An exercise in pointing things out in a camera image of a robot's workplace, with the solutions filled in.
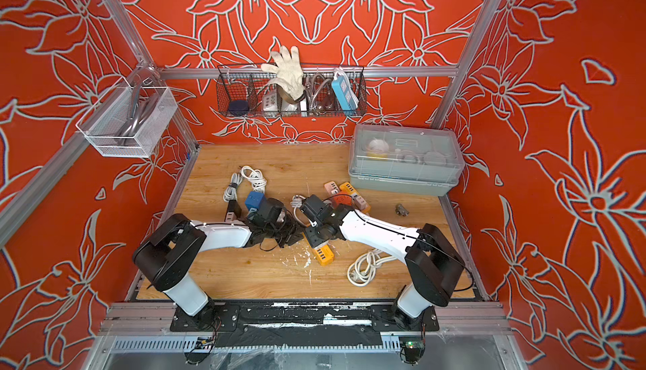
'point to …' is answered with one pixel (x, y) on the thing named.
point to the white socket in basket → (270, 104)
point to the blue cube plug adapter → (254, 199)
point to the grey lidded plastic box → (403, 160)
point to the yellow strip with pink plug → (359, 203)
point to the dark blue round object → (238, 108)
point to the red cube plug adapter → (341, 199)
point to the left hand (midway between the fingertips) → (309, 230)
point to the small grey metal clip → (401, 210)
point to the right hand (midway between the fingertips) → (310, 234)
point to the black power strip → (234, 212)
